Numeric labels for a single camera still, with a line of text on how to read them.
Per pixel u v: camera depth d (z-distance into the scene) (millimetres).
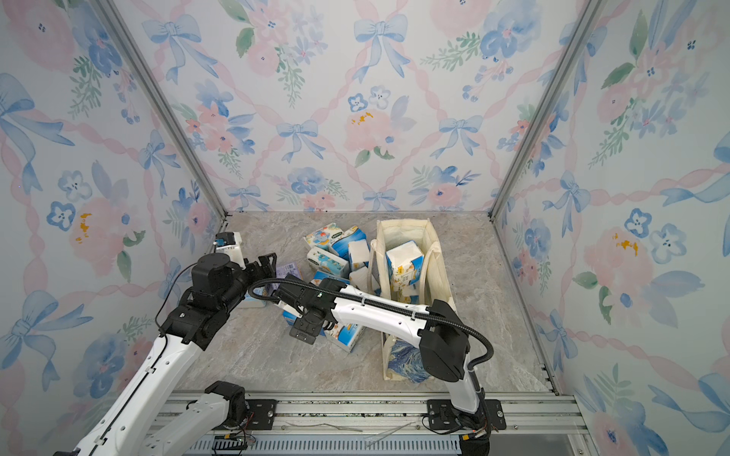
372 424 733
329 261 949
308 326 689
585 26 706
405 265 746
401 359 672
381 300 512
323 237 1051
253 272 641
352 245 950
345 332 818
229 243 617
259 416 734
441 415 733
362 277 854
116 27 706
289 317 837
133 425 403
